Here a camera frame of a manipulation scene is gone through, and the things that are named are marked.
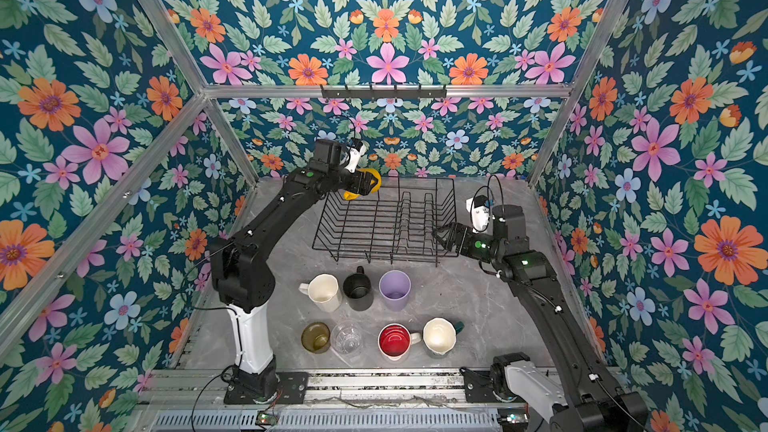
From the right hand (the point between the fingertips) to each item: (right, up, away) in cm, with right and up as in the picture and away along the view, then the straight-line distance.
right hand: (443, 233), depth 73 cm
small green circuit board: (-43, -44, -2) cm, 62 cm away
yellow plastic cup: (-26, +10, +16) cm, 32 cm away
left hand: (-20, +19, +14) cm, 31 cm away
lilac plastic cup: (-12, -16, +11) cm, 23 cm away
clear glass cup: (-26, -30, +9) cm, 41 cm away
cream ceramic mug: (-33, -18, +13) cm, 40 cm away
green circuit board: (+16, -44, -2) cm, 47 cm away
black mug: (-24, -19, +15) cm, 34 cm away
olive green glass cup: (-34, -30, +9) cm, 46 cm away
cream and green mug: (0, -29, +7) cm, 29 cm away
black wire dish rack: (-13, +1, +32) cm, 34 cm away
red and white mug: (-12, -30, +8) cm, 33 cm away
